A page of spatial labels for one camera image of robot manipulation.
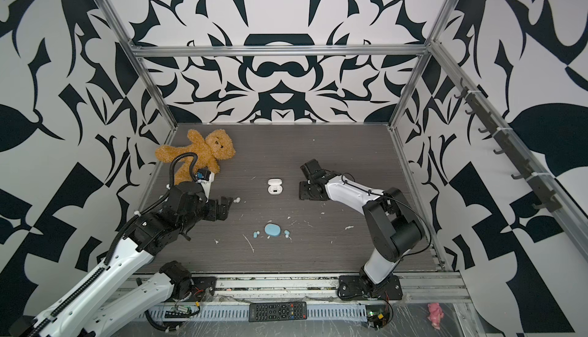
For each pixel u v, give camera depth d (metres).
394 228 0.46
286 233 0.85
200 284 0.76
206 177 0.65
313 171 0.73
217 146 1.00
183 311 0.70
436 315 0.68
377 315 0.71
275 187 0.96
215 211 0.65
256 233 0.85
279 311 0.70
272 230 0.85
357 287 0.74
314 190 0.70
